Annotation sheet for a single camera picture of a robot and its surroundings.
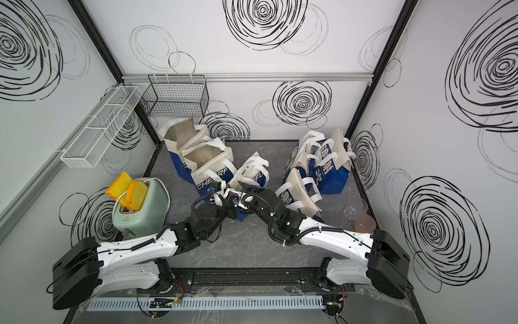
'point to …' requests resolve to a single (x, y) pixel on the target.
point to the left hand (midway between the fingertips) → (239, 194)
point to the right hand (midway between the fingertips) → (240, 185)
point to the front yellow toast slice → (137, 194)
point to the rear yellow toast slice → (119, 185)
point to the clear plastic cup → (355, 206)
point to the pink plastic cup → (365, 223)
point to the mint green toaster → (150, 218)
